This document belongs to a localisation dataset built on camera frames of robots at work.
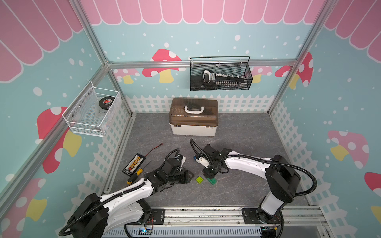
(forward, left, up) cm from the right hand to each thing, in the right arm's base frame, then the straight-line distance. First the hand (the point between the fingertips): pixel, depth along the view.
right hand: (207, 173), depth 86 cm
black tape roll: (+27, +55, +32) cm, 69 cm away
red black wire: (+22, +31, -3) cm, 38 cm away
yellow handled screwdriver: (+2, +41, -2) cm, 41 cm away
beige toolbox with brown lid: (+29, +7, +18) cm, 35 cm away
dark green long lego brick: (-4, -3, -2) cm, 5 cm away
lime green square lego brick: (-3, +4, -1) cm, 6 cm away
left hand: (-4, +9, +3) cm, 11 cm away
